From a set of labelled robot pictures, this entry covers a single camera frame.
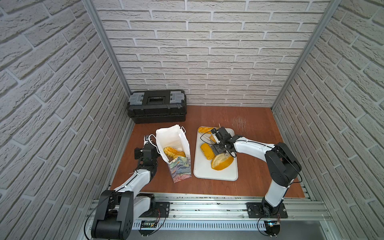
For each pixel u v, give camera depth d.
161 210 0.74
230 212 0.74
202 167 0.88
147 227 0.71
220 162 0.85
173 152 0.87
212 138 0.96
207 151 0.90
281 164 0.48
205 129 1.03
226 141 0.71
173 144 0.89
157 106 0.98
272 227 0.70
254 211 0.73
